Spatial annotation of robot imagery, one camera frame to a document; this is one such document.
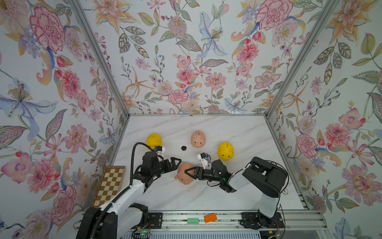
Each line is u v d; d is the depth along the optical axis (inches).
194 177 30.1
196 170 30.2
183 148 39.9
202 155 32.3
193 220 28.9
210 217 29.5
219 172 27.2
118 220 16.8
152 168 26.1
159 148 31.4
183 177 32.1
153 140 37.2
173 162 29.5
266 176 20.4
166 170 29.6
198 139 37.6
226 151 35.6
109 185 32.4
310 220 30.0
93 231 14.9
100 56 34.0
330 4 27.2
